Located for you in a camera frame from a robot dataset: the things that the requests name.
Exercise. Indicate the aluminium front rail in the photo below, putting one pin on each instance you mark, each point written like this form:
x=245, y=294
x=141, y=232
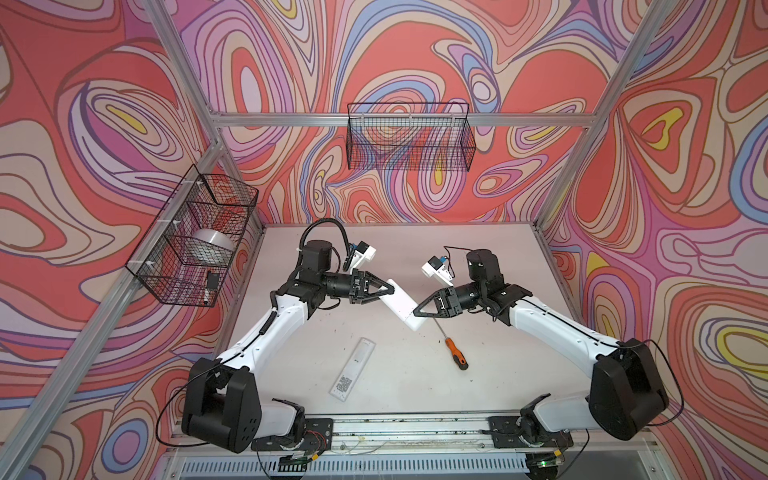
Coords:
x=453, y=431

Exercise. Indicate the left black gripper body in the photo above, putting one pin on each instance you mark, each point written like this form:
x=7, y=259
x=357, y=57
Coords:
x=342, y=287

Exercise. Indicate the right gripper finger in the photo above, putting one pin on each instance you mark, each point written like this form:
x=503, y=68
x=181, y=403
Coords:
x=432, y=311
x=435, y=298

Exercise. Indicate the black wire basket wall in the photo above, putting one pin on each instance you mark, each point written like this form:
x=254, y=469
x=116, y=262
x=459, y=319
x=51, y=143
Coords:
x=409, y=136
x=169, y=263

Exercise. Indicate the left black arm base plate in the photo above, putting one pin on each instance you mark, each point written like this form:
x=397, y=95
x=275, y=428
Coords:
x=309, y=435

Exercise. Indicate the orange black flathead screwdriver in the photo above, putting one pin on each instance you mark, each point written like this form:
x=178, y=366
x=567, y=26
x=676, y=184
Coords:
x=456, y=354

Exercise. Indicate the green circuit board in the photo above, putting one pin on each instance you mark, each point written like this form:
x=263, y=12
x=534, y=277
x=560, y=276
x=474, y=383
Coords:
x=293, y=464

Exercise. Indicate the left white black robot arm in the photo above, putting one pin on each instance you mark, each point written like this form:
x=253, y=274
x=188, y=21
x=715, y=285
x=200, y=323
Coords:
x=223, y=406

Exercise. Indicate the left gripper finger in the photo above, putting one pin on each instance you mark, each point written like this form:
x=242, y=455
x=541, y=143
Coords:
x=370, y=281
x=384, y=290

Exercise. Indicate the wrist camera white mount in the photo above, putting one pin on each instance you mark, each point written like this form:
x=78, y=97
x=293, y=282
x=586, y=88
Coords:
x=438, y=268
x=362, y=253

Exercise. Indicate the long white slim remote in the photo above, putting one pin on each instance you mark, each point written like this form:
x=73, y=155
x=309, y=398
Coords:
x=352, y=370

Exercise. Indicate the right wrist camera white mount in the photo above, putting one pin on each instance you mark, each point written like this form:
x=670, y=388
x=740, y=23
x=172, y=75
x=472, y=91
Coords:
x=438, y=268

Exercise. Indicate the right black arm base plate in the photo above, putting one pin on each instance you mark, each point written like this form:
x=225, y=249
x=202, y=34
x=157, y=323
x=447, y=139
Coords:
x=525, y=432

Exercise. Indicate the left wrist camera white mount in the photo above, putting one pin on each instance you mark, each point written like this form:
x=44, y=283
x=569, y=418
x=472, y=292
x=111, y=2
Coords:
x=362, y=253

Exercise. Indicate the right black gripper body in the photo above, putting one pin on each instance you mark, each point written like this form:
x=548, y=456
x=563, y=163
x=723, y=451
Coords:
x=463, y=297

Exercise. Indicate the black wire basket back wall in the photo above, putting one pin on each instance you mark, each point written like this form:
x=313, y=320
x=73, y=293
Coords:
x=409, y=136

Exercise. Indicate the white air conditioner remote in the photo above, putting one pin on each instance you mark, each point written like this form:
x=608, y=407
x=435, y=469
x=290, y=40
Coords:
x=403, y=306

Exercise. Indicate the white tape roll in basket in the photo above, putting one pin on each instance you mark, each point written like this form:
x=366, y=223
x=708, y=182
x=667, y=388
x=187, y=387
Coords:
x=215, y=239

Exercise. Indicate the black wire basket left wall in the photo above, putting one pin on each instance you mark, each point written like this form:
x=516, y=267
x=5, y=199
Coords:
x=169, y=263

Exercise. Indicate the small black device in basket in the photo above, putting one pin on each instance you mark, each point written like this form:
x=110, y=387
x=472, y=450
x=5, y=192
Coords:
x=212, y=281

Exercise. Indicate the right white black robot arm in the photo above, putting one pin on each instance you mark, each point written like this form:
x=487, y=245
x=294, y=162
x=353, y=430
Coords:
x=626, y=392

